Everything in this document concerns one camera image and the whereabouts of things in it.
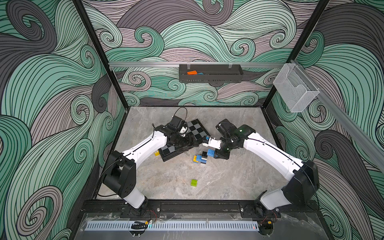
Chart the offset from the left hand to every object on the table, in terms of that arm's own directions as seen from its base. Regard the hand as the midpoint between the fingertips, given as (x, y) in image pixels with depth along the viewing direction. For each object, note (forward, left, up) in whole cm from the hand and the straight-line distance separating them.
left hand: (194, 145), depth 80 cm
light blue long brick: (-4, -8, 0) cm, 9 cm away
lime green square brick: (-15, 0, -14) cm, 21 cm away
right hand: (-3, -13, -1) cm, 14 cm away
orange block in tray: (+41, +1, +20) cm, 46 cm away
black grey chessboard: (+18, -3, -12) cm, 21 cm away
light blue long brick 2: (-3, -3, -11) cm, 11 cm away
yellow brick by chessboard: (+2, +23, -14) cm, 27 cm away
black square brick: (-4, -6, -4) cm, 8 cm away
